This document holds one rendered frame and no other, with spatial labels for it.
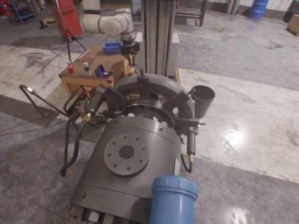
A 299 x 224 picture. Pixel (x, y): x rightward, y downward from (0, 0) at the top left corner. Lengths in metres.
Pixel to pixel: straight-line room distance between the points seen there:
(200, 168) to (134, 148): 1.14
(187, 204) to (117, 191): 0.29
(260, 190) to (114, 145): 1.60
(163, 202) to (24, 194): 1.67
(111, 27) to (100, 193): 0.76
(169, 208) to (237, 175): 1.42
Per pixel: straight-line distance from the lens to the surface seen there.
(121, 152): 0.69
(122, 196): 0.67
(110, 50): 2.56
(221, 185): 1.74
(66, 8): 4.74
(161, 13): 1.74
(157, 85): 0.98
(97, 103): 1.13
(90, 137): 1.95
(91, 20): 0.90
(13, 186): 2.13
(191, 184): 0.54
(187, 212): 0.53
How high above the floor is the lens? 1.53
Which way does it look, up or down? 48 degrees down
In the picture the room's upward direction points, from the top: straight up
